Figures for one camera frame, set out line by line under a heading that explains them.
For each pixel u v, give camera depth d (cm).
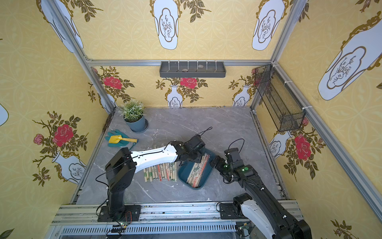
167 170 88
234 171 60
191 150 66
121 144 100
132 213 73
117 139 100
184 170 86
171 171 88
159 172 88
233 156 63
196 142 67
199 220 73
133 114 95
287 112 82
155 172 88
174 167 90
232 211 73
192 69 93
